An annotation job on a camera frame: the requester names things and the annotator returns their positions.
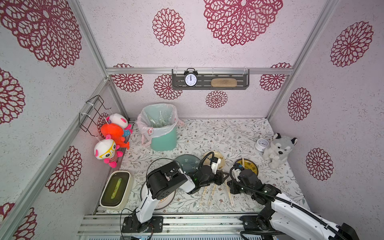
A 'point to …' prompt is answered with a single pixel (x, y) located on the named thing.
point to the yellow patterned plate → (249, 164)
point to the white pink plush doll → (120, 120)
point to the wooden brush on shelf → (224, 82)
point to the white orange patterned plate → (163, 203)
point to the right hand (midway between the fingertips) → (226, 182)
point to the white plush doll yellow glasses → (106, 149)
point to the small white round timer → (261, 144)
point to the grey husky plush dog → (276, 154)
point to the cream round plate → (208, 159)
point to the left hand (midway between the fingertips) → (228, 175)
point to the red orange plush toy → (116, 133)
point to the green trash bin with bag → (157, 124)
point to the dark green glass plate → (190, 163)
